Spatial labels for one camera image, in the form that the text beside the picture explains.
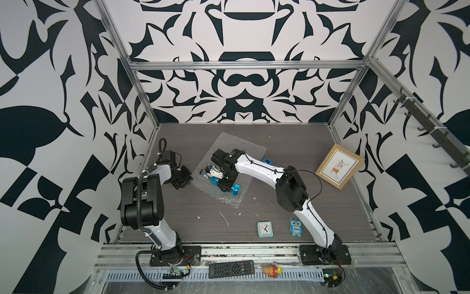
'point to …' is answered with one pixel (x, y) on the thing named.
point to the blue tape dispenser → (267, 161)
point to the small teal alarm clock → (265, 229)
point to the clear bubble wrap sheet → (226, 141)
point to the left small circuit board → (174, 274)
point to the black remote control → (231, 269)
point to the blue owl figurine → (296, 228)
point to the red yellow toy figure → (273, 271)
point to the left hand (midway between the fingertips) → (190, 176)
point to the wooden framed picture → (339, 166)
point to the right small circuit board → (332, 277)
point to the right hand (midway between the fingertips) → (223, 181)
